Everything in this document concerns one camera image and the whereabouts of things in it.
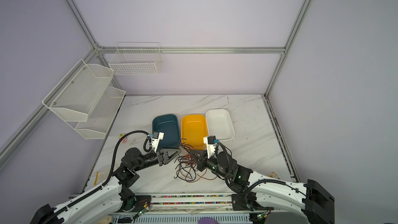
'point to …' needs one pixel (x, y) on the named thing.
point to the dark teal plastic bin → (169, 124)
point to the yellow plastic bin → (194, 128)
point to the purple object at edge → (207, 220)
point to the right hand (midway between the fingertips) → (189, 152)
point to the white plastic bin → (219, 124)
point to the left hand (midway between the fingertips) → (179, 152)
